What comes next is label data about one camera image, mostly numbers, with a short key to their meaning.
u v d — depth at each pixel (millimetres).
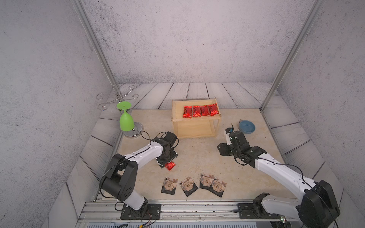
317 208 390
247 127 1078
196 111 875
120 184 439
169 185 813
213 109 889
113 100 843
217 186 808
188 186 812
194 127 1088
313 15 725
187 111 890
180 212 740
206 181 827
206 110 889
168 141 711
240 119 1145
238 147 623
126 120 829
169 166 874
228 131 751
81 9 707
